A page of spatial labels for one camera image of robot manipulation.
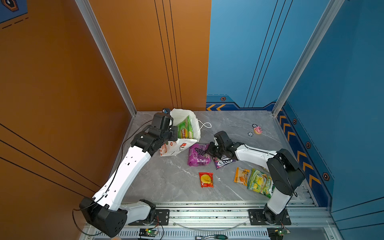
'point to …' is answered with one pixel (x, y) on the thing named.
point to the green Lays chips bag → (185, 129)
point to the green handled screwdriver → (217, 237)
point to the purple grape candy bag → (197, 156)
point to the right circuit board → (277, 233)
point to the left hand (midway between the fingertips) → (174, 127)
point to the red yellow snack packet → (206, 179)
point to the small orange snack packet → (241, 175)
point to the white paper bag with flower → (177, 147)
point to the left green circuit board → (147, 232)
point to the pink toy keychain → (257, 130)
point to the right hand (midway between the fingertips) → (203, 151)
